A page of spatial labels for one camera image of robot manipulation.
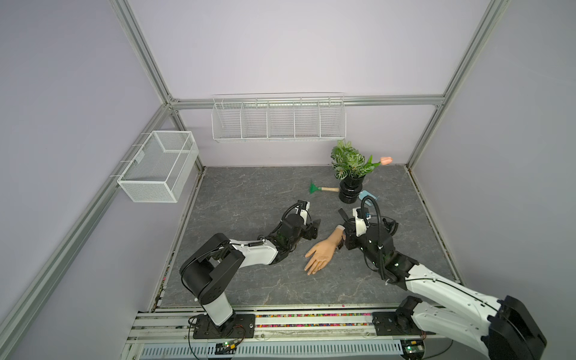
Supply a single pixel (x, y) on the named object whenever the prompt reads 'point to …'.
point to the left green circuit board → (225, 348)
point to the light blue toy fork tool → (363, 193)
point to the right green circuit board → (412, 349)
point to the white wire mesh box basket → (161, 169)
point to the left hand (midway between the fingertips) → (313, 219)
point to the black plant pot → (349, 189)
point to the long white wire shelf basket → (279, 116)
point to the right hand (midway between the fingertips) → (346, 222)
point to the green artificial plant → (347, 161)
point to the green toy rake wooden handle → (313, 188)
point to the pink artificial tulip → (384, 160)
